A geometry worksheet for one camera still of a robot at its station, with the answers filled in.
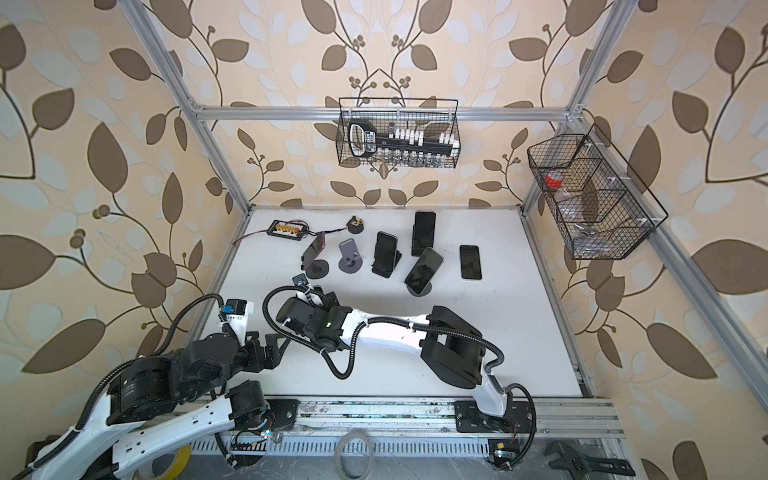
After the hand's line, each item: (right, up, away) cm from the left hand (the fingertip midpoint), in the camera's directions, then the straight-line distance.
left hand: (280, 338), depth 66 cm
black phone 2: (+36, +29, +34) cm, 57 cm away
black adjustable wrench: (+68, -29, +1) cm, 74 cm away
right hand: (+2, +4, +14) cm, 15 cm away
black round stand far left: (-1, +12, +36) cm, 38 cm away
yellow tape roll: (-23, -29, +2) cm, 37 cm away
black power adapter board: (-16, +26, +46) cm, 55 cm away
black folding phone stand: (+23, +10, +36) cm, 43 cm away
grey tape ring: (+12, -29, +4) cm, 32 cm away
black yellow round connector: (+11, +27, +46) cm, 54 cm away
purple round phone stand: (+11, +15, +34) cm, 39 cm away
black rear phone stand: (+36, +22, +42) cm, 60 cm away
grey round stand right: (+33, +8, +26) cm, 43 cm away
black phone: (+53, +14, +41) cm, 68 cm away
